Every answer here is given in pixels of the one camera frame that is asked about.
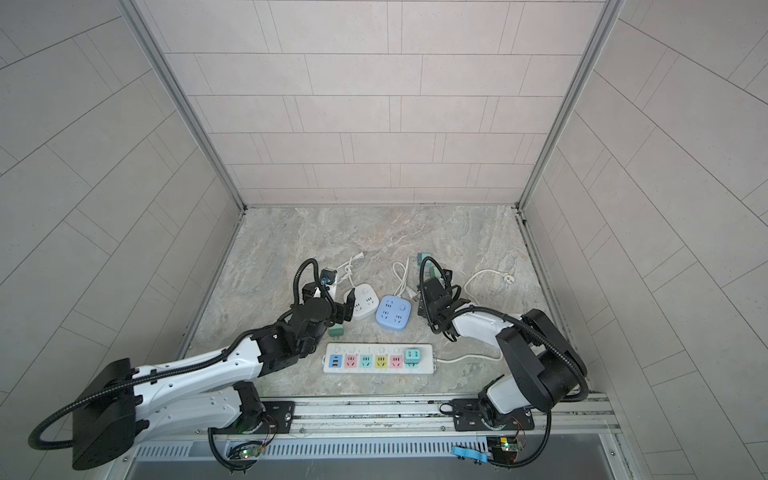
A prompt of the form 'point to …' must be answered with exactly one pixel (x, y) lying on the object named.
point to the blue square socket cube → (393, 313)
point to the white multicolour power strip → (366, 358)
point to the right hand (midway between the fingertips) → (433, 305)
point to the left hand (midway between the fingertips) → (349, 284)
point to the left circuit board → (250, 451)
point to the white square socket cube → (366, 303)
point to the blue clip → (470, 454)
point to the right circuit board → (503, 449)
